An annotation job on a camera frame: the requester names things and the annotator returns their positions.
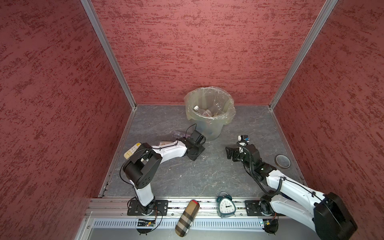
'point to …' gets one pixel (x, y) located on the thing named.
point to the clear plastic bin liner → (210, 103)
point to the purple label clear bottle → (179, 135)
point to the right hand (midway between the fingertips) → (231, 150)
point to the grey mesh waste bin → (210, 129)
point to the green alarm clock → (226, 207)
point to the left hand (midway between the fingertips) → (202, 154)
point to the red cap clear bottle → (216, 110)
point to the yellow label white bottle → (204, 111)
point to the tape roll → (282, 161)
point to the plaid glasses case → (187, 218)
